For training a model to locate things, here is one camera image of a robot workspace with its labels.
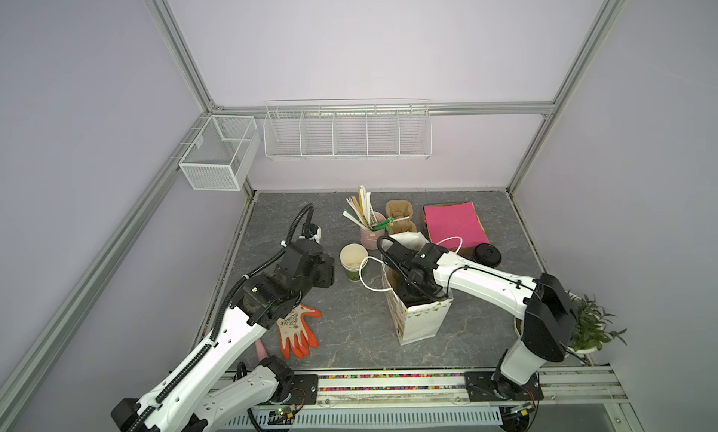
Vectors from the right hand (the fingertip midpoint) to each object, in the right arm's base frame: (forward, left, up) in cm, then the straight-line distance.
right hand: (409, 294), depth 82 cm
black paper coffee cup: (+11, -25, +3) cm, 28 cm away
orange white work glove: (-10, +34, -6) cm, 36 cm away
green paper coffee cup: (+12, +17, +3) cm, 21 cm away
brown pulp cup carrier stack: (+39, -1, -6) cm, 40 cm away
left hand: (+2, +24, +16) cm, 28 cm away
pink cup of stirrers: (+27, +11, 0) cm, 29 cm away
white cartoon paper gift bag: (-12, +2, +10) cm, 16 cm away
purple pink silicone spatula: (-14, +43, -7) cm, 46 cm away
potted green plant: (-14, -41, +9) cm, 44 cm away
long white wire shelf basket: (+53, +18, +22) cm, 60 cm away
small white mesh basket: (+51, +69, +12) cm, 86 cm away
